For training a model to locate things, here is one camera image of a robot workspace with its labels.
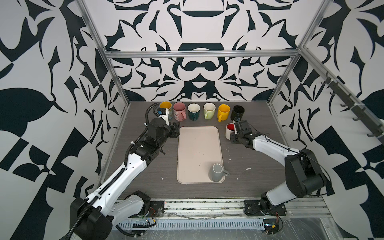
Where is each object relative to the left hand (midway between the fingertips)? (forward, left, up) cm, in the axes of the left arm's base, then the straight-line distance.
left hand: (175, 119), depth 75 cm
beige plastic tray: (-1, -12, -28) cm, 31 cm away
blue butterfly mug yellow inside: (+27, +8, -17) cm, 33 cm away
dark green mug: (+23, -10, -19) cm, 31 cm away
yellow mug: (+20, -30, -20) cm, 41 cm away
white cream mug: (+6, -31, -18) cm, 37 cm away
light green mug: (+23, -21, -19) cm, 36 cm away
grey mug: (-21, -21, -18) cm, 34 cm away
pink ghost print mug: (+21, 0, -18) cm, 27 cm away
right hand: (+3, -35, -19) cm, 40 cm away
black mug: (+21, -40, -20) cm, 49 cm away
